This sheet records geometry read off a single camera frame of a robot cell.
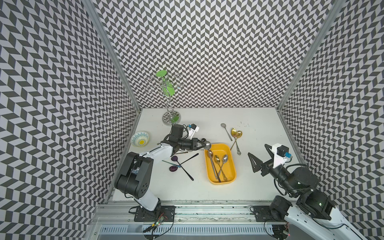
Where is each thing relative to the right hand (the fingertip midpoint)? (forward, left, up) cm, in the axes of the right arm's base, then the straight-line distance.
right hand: (256, 152), depth 65 cm
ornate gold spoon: (+8, +15, -26) cm, 31 cm away
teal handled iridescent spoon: (+7, +43, -29) cm, 52 cm away
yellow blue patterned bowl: (+23, +66, -24) cm, 74 cm away
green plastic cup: (+45, +45, +1) cm, 64 cm away
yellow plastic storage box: (+4, +8, -28) cm, 29 cm away
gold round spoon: (+25, -1, -24) cm, 35 cm away
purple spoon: (+10, +41, -26) cm, 49 cm away
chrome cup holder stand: (+43, +47, -25) cm, 69 cm away
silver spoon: (+9, +10, -26) cm, 29 cm away
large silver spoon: (+13, +19, -27) cm, 35 cm away
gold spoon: (+29, +2, -25) cm, 38 cm away
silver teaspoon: (+12, +21, -13) cm, 27 cm away
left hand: (+12, +22, -15) cm, 29 cm away
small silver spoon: (+36, +7, -27) cm, 46 cm away
